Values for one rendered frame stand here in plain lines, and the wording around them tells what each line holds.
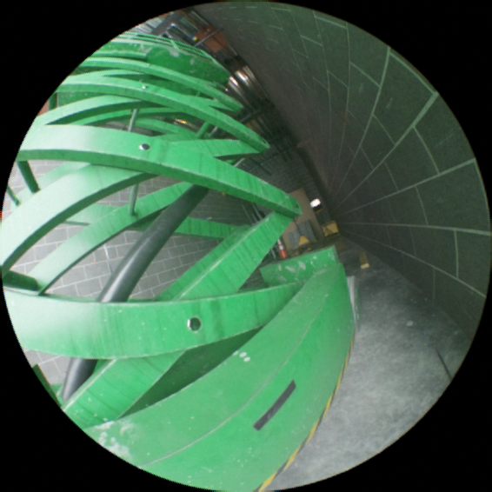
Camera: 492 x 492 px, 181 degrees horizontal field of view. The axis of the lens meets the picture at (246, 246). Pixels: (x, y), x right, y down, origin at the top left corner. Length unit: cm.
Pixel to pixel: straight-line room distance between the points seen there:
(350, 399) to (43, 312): 83
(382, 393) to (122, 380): 74
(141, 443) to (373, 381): 68
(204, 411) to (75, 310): 25
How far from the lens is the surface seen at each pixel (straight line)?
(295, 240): 612
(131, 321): 30
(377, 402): 68
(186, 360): 92
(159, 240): 53
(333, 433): 64
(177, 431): 24
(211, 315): 34
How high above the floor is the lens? 62
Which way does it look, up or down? 2 degrees up
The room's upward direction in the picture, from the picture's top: 21 degrees counter-clockwise
